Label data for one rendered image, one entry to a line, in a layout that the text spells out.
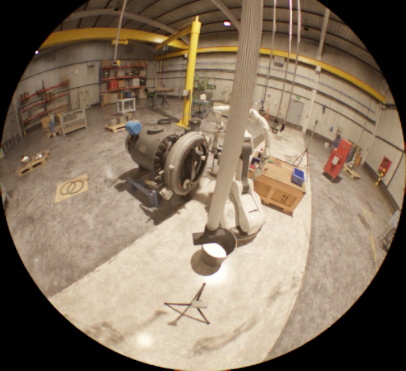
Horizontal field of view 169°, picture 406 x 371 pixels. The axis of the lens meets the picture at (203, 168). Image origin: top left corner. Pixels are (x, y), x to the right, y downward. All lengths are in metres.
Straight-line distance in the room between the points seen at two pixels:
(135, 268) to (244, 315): 1.14
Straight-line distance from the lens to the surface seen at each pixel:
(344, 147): 4.40
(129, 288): 1.55
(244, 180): 1.53
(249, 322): 1.58
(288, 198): 2.22
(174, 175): 1.31
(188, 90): 4.95
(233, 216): 1.54
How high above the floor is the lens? 1.45
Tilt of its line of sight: 33 degrees down
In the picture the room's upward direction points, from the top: 7 degrees clockwise
